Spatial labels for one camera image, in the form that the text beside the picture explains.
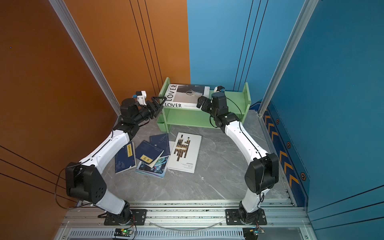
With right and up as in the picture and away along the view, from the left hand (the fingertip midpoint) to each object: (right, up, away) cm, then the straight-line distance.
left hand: (166, 100), depth 76 cm
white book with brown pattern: (+8, -31, +18) cm, 37 cm away
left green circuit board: (-20, -64, -5) cm, 67 cm away
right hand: (+19, +1, +6) cm, 20 cm away
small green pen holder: (-9, -11, +26) cm, 30 cm away
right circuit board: (+42, -65, -5) cm, 77 cm away
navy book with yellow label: (-15, -31, +18) cm, 38 cm away
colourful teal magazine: (-7, -40, +13) cm, 43 cm away
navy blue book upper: (-8, -24, +25) cm, 36 cm away
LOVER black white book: (+9, +4, +11) cm, 15 cm away
